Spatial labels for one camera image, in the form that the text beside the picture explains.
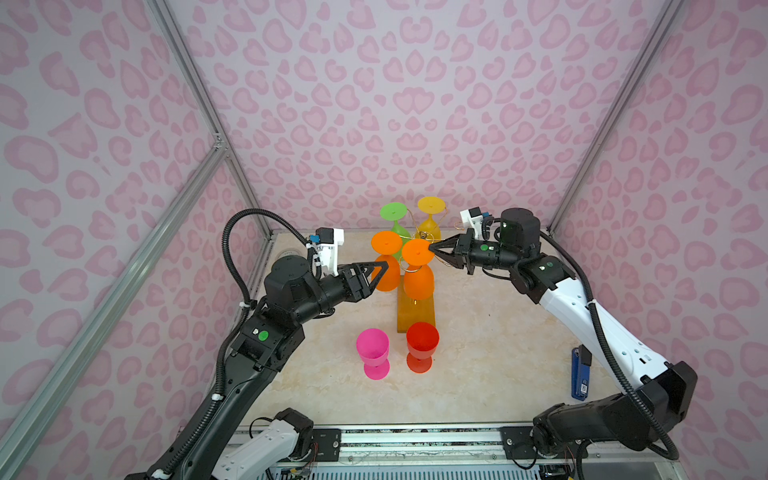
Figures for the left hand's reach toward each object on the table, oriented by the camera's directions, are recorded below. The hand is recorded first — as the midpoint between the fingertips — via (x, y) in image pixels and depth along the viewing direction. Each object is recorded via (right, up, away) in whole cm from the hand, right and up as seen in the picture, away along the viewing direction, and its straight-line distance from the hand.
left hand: (382, 262), depth 59 cm
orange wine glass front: (+8, -5, +15) cm, 18 cm away
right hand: (+11, +3, +6) cm, 13 cm away
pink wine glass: (-3, -23, +20) cm, 31 cm away
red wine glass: (+10, -21, +20) cm, 31 cm away
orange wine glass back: (0, +4, +13) cm, 13 cm away
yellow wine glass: (+12, +9, +25) cm, 29 cm away
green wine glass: (+2, +13, +21) cm, 25 cm away
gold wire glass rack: (+9, -17, +35) cm, 40 cm away
